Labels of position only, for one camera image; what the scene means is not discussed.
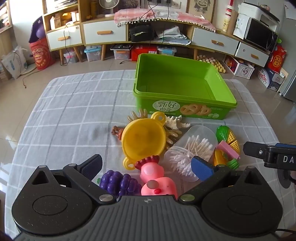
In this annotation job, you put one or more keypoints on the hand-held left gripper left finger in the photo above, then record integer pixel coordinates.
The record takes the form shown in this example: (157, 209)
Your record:
(92, 165)

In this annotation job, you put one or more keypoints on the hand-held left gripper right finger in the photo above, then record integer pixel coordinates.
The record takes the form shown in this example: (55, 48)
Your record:
(201, 168)

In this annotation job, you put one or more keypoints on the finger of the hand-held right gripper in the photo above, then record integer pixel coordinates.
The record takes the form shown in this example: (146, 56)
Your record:
(285, 145)
(254, 150)

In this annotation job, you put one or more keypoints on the pink rectangular block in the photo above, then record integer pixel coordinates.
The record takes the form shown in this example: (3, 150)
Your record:
(227, 148)

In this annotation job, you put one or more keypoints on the clear cotton swab jar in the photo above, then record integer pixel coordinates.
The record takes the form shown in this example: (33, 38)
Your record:
(196, 139)

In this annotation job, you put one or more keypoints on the purple toy grapes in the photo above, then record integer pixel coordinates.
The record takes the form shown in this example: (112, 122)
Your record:
(118, 183)

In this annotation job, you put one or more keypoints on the pink rubber chicken toy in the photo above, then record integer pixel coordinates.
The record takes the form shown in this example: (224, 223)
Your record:
(155, 183)

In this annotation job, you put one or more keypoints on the yellow toy pot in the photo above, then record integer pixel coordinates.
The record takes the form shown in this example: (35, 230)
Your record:
(141, 141)

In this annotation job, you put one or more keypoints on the green plastic cookie box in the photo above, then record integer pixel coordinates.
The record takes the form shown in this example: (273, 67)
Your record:
(185, 81)

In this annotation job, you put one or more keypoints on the person's right hand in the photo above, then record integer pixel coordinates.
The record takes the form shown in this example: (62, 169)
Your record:
(294, 177)

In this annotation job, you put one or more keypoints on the yellow green toy corn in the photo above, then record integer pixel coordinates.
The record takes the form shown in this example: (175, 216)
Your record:
(232, 139)

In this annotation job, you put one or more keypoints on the green toy vegetable piece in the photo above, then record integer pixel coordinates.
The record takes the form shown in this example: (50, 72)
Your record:
(233, 164)

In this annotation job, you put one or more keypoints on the small brown bear figure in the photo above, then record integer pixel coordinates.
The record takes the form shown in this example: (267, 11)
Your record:
(116, 132)

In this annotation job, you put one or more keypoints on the tan plastic spiky toy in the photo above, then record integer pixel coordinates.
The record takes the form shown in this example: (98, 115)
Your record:
(172, 135)

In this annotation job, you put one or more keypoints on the silver refrigerator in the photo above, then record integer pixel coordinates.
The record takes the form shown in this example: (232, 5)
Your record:
(290, 85)

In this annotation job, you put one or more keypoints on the grey checked tablecloth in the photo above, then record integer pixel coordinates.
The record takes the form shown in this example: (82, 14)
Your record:
(69, 104)

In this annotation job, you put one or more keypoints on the white cardboard box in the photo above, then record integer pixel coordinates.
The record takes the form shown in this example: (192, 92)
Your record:
(271, 78)

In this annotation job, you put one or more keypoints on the white printed crate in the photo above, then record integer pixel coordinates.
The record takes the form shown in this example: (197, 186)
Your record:
(239, 68)

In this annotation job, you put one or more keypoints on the tall red gift box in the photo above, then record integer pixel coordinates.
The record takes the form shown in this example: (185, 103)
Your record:
(278, 59)

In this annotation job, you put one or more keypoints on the tray of eggs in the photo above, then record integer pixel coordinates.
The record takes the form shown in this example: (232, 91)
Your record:
(211, 62)

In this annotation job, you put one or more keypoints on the small clear storage box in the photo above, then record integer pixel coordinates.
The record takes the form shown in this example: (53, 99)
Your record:
(70, 57)

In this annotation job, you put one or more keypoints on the clear box with blue lid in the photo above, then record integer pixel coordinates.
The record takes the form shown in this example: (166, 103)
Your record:
(93, 53)

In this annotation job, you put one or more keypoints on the black microwave oven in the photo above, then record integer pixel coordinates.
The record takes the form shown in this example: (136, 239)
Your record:
(260, 34)

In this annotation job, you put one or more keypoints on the clear box with dark lid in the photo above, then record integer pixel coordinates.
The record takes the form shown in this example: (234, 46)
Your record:
(121, 52)

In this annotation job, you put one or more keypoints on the red printed bucket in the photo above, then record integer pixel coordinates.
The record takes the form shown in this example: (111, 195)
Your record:
(41, 55)

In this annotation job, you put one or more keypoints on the white shopping bag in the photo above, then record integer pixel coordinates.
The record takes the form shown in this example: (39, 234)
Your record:
(15, 62)

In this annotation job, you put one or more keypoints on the wooden cabinet with white drawers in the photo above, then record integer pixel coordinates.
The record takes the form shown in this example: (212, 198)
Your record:
(104, 32)

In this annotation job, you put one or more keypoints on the pile of pale cloth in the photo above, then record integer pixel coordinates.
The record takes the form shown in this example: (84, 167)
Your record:
(173, 36)

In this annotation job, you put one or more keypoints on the white bottle with red cap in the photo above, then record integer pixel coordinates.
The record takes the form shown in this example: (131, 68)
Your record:
(227, 16)

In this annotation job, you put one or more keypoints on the white printer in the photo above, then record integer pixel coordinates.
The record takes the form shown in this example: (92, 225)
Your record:
(256, 10)

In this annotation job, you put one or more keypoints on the black bag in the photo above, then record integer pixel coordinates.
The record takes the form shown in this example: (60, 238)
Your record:
(141, 32)

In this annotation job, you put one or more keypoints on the purple ball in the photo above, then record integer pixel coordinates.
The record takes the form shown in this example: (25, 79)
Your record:
(38, 29)

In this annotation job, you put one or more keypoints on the framed cartoon picture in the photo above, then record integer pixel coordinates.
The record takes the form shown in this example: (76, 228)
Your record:
(201, 9)

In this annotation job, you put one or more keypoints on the pink tasselled cloth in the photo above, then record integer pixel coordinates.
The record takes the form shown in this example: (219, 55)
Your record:
(175, 17)

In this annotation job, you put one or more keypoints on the small white desk fan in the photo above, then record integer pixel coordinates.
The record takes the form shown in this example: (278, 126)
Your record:
(107, 5)

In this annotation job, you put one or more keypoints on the framed cat picture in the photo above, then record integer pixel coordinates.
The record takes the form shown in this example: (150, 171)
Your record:
(130, 4)

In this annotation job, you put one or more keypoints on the wooden bookshelf desk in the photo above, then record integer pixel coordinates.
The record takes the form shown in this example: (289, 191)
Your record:
(5, 20)

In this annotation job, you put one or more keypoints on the wall socket row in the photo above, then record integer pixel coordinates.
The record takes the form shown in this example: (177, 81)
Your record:
(160, 1)

